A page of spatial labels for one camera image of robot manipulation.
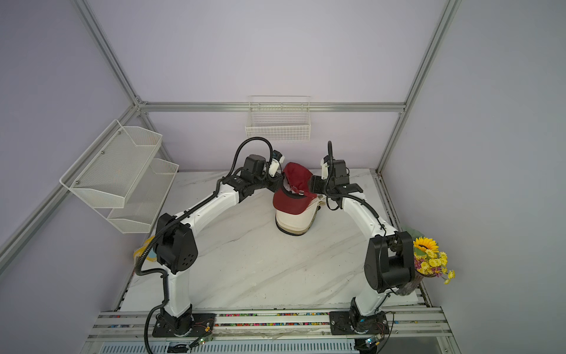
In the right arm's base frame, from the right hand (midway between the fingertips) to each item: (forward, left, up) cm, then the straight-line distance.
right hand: (315, 185), depth 90 cm
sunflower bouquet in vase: (-36, -29, +6) cm, 47 cm away
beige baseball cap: (-12, +9, -17) cm, 23 cm away
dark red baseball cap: (-2, +8, -5) cm, 10 cm away
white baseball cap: (-9, +7, -13) cm, 17 cm away
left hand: (+2, +14, +3) cm, 15 cm away
